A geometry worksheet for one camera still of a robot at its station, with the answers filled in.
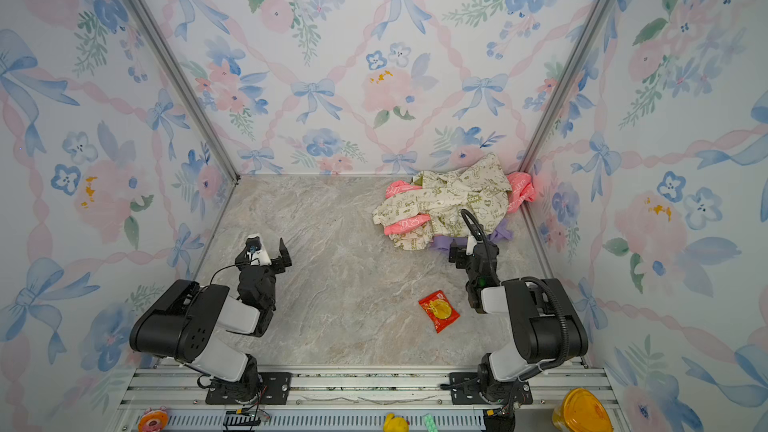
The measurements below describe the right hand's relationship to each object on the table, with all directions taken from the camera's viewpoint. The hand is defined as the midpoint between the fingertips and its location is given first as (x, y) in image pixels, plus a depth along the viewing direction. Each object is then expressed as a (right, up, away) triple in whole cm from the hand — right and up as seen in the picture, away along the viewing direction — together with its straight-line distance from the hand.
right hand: (471, 238), depth 94 cm
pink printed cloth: (+23, +15, +15) cm, 32 cm away
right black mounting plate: (-7, -35, -21) cm, 41 cm away
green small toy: (-16, -40, -25) cm, 50 cm away
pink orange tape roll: (-79, -38, -27) cm, 91 cm away
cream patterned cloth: (+5, +16, +4) cm, 18 cm away
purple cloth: (-9, -2, +3) cm, 9 cm away
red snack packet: (-11, -20, -9) cm, 24 cm away
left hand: (-62, 0, -6) cm, 62 cm away
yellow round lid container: (+15, -34, -30) cm, 48 cm away
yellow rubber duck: (-25, -39, -26) cm, 53 cm away
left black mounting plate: (-55, -36, -19) cm, 69 cm away
